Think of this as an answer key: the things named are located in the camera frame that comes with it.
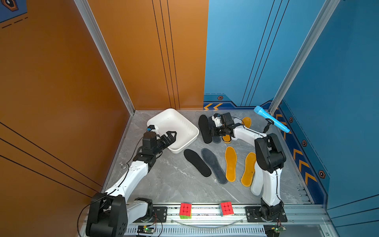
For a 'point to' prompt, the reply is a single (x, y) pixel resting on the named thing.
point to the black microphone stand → (267, 127)
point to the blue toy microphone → (272, 118)
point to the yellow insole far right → (247, 122)
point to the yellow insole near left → (231, 158)
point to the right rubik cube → (226, 209)
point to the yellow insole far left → (226, 138)
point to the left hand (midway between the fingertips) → (173, 133)
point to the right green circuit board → (273, 230)
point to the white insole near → (256, 186)
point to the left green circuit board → (144, 229)
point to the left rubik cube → (185, 211)
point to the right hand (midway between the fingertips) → (210, 131)
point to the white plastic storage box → (170, 120)
